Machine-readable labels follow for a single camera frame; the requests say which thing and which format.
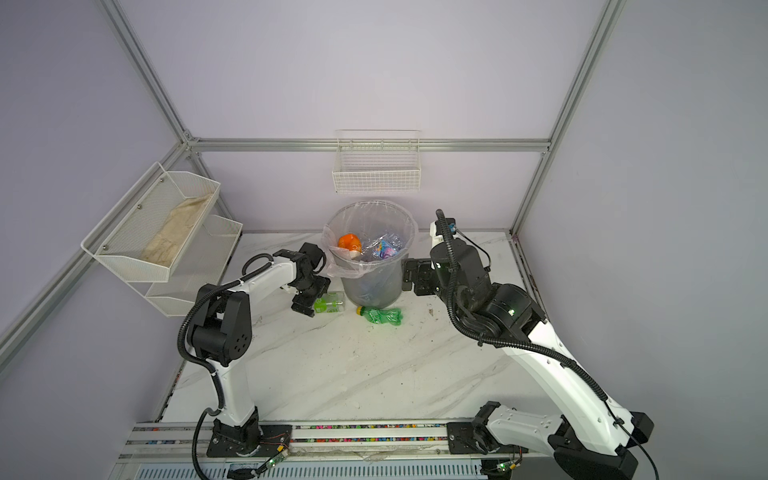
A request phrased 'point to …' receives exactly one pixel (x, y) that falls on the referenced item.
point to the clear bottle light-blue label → (387, 246)
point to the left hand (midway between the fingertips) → (322, 299)
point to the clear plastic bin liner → (367, 219)
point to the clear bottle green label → (329, 302)
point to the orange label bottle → (352, 243)
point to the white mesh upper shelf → (148, 228)
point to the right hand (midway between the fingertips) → (416, 260)
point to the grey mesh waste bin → (374, 284)
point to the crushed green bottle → (392, 316)
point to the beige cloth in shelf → (166, 245)
